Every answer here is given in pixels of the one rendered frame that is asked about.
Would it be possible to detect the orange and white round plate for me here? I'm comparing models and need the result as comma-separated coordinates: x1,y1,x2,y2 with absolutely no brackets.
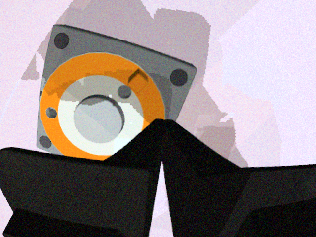
40,51,165,161

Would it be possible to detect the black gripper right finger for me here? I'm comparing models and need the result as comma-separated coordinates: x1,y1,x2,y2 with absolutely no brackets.
162,119,316,237

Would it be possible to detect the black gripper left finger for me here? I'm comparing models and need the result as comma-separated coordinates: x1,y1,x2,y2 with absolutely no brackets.
0,119,165,237

